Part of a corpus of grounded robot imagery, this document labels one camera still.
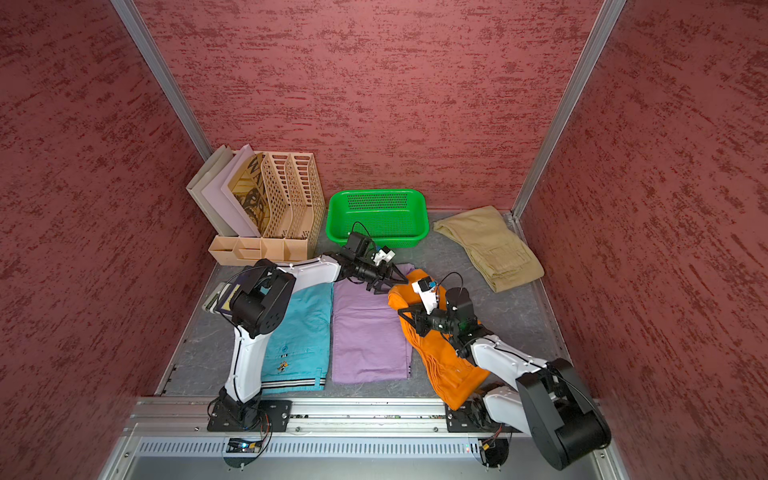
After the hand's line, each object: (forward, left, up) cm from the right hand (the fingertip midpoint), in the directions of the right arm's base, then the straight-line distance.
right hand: (400, 315), depth 83 cm
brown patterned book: (+42, +50, +13) cm, 67 cm away
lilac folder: (+33, +56, +21) cm, 68 cm away
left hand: (+9, -1, 0) cm, 9 cm away
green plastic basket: (+45, +1, -7) cm, 46 cm away
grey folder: (+38, +59, +23) cm, 74 cm away
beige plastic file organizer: (+39, +38, +1) cm, 54 cm away
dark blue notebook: (+10, +58, -6) cm, 59 cm away
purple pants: (-4, +9, -6) cm, 12 cm away
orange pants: (-15, -15, -7) cm, 22 cm away
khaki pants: (+25, -37, -8) cm, 45 cm away
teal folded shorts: (-8, +30, -4) cm, 31 cm away
